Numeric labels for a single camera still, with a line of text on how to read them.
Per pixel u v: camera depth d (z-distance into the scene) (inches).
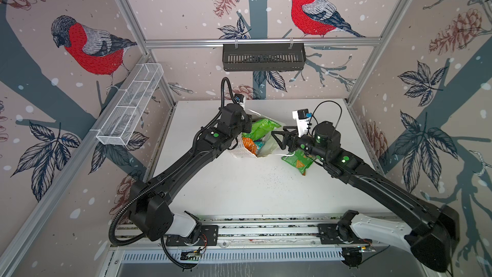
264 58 41.4
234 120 23.5
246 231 29.8
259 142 36.4
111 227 14.3
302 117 23.7
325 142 20.6
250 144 32.1
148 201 15.9
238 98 26.2
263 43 35.1
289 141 24.1
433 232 15.3
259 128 33.5
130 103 31.2
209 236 28.8
